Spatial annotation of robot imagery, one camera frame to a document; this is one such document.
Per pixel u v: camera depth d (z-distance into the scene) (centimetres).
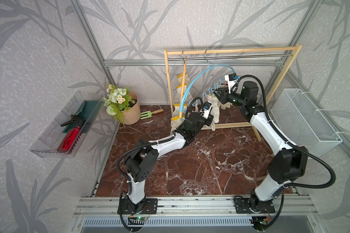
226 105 72
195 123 64
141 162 48
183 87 62
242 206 73
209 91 72
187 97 61
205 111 68
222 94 69
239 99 66
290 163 46
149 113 116
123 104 88
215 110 80
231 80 67
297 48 62
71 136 60
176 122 75
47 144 58
